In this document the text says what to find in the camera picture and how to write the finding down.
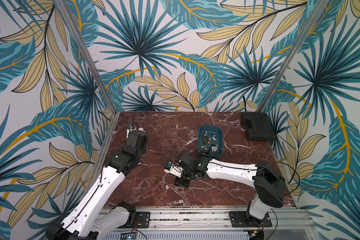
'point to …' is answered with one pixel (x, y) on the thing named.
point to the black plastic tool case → (258, 126)
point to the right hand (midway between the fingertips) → (175, 180)
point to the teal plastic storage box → (210, 141)
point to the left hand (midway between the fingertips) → (134, 143)
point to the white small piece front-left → (167, 187)
